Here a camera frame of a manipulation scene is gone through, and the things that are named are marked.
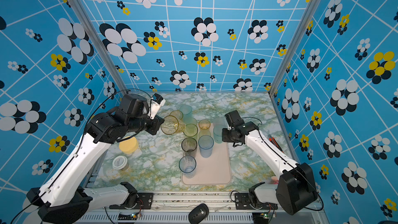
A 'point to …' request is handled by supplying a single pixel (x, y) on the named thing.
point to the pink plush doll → (274, 179)
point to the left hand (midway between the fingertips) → (164, 119)
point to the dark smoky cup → (189, 146)
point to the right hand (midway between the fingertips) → (226, 136)
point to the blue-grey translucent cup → (205, 143)
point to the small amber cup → (204, 125)
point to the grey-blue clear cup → (187, 165)
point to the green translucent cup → (190, 131)
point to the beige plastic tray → (214, 170)
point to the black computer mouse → (198, 214)
